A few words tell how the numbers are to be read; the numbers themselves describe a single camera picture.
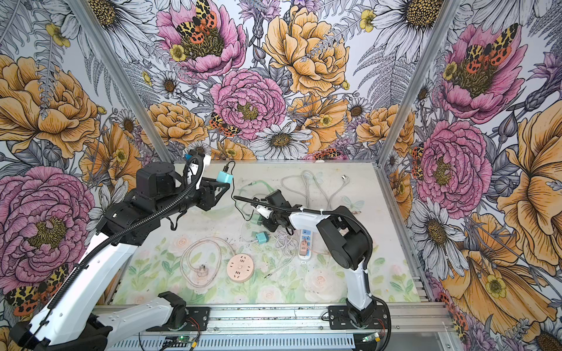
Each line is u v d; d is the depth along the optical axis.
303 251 0.84
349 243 0.52
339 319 0.73
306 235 0.92
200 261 0.88
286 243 0.89
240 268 0.83
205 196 0.54
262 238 0.92
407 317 0.76
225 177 0.63
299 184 1.12
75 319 0.38
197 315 0.75
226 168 0.65
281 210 0.72
